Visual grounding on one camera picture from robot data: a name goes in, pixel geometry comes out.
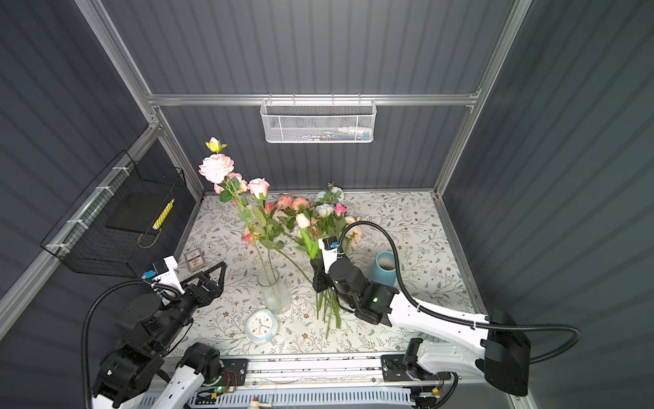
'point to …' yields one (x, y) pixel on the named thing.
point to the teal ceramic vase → (383, 270)
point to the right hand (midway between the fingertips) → (313, 264)
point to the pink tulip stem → (303, 222)
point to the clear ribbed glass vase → (277, 297)
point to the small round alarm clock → (261, 326)
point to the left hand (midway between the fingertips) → (215, 269)
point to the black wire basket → (121, 222)
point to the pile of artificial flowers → (306, 230)
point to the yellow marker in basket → (163, 215)
